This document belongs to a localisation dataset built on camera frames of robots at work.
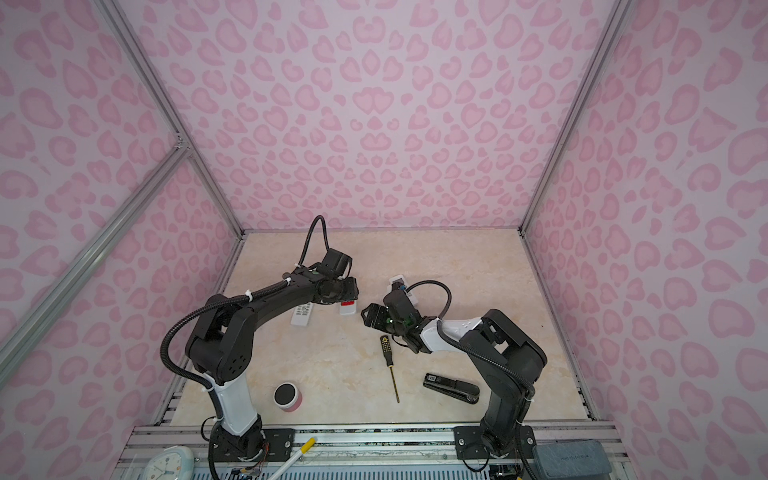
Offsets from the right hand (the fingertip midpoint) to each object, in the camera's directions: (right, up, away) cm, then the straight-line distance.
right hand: (369, 314), depth 90 cm
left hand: (-5, +8, +5) cm, 11 cm away
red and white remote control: (-7, +2, +2) cm, 7 cm away
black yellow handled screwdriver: (+5, -7, -1) cm, 9 cm away
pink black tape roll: (-20, -19, -13) cm, 30 cm away
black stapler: (+23, -17, -11) cm, 31 cm away
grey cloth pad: (+48, -29, -21) cm, 60 cm away
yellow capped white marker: (-15, -29, -18) cm, 37 cm away
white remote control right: (+8, +8, +14) cm, 18 cm away
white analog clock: (-44, -31, -20) cm, 57 cm away
